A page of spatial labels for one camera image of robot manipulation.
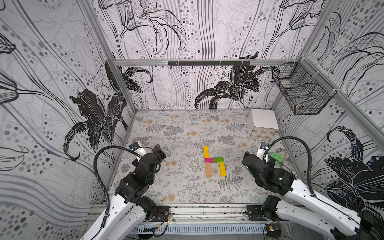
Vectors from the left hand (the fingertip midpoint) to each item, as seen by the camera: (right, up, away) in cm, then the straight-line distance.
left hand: (155, 152), depth 74 cm
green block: (+34, -8, +17) cm, 39 cm away
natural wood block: (+28, -14, +12) cm, 33 cm away
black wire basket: (+87, +34, +14) cm, 95 cm away
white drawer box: (+62, +14, +18) cm, 66 cm away
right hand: (+51, -1, +2) cm, 51 cm away
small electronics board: (+57, -37, -4) cm, 68 cm away
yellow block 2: (+36, -13, +14) cm, 41 cm away
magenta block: (+29, -8, +17) cm, 34 cm away
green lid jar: (+70, -5, +14) cm, 71 cm away
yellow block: (+27, -4, +21) cm, 35 cm away
